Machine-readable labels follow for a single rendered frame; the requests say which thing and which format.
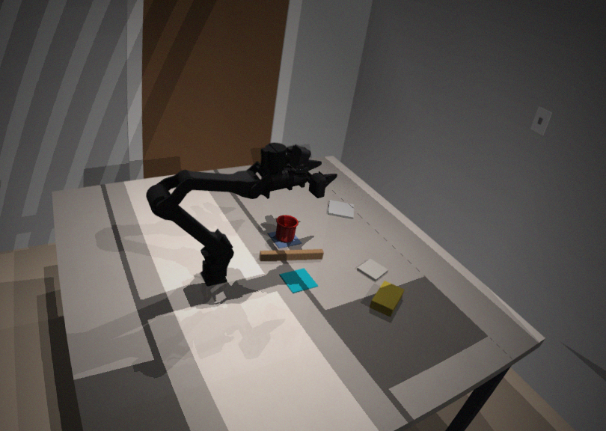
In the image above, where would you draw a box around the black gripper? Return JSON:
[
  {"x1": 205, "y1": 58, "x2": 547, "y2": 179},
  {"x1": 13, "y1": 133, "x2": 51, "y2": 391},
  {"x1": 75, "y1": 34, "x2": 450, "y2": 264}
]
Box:
[{"x1": 284, "y1": 159, "x2": 337, "y2": 198}]

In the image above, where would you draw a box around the olive yellow block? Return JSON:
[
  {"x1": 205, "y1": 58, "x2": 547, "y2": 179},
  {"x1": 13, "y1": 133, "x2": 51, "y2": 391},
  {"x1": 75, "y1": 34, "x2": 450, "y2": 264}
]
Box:
[{"x1": 370, "y1": 281, "x2": 404, "y2": 317}]

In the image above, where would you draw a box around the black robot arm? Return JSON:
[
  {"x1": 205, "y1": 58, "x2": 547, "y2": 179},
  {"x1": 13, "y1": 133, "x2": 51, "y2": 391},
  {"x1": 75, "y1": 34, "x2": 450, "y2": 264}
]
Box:
[{"x1": 147, "y1": 143, "x2": 311, "y2": 286}]

